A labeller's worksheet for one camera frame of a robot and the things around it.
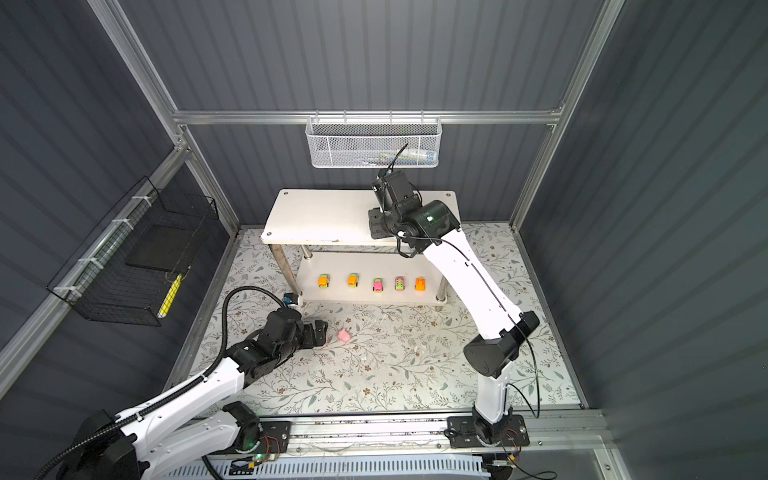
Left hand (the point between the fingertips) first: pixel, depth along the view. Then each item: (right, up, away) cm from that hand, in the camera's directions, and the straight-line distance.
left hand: (313, 325), depth 84 cm
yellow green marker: (-29, +9, -17) cm, 35 cm away
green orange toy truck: (+10, +12, +10) cm, 18 cm away
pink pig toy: (+8, -4, +5) cm, 10 cm away
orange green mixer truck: (+1, +12, +10) cm, 15 cm away
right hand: (+20, +29, -12) cm, 37 cm away
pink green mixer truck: (+18, +10, +9) cm, 22 cm away
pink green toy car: (+25, +11, +9) cm, 28 cm away
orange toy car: (+31, +11, +9) cm, 34 cm away
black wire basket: (-42, +17, -12) cm, 46 cm away
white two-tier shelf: (+6, +24, -13) cm, 28 cm away
